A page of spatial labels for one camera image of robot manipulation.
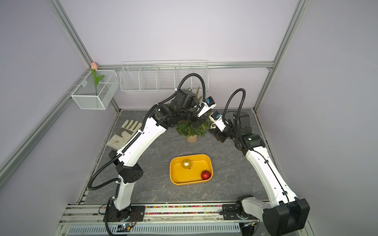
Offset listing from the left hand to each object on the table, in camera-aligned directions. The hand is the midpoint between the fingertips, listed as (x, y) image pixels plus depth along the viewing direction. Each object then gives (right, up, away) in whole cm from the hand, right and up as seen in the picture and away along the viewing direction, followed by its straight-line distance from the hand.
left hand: (208, 116), depth 69 cm
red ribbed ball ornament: (0, -32, +12) cm, 35 cm away
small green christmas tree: (-8, -9, +12) cm, 17 cm away
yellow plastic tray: (-15, -34, +15) cm, 40 cm away
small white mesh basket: (-67, +12, +14) cm, 70 cm away
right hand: (+4, -4, +7) cm, 9 cm away
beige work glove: (-55, -7, +40) cm, 68 cm away
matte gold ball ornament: (-11, -28, +18) cm, 35 cm away
